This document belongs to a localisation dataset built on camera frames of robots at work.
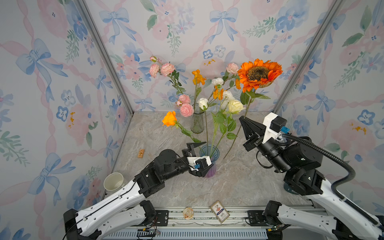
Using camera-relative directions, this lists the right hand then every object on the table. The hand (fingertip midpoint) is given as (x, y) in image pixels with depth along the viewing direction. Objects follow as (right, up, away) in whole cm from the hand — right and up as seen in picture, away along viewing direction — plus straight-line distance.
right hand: (243, 116), depth 50 cm
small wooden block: (-51, -21, +48) cm, 73 cm away
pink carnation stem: (-20, +6, +27) cm, 34 cm away
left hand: (-11, -13, +12) cm, 21 cm away
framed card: (-3, -46, +25) cm, 52 cm away
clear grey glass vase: (-14, 0, +51) cm, 53 cm away
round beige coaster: (-19, -47, +26) cm, 57 cm away
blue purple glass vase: (-6, -16, +26) cm, 32 cm away
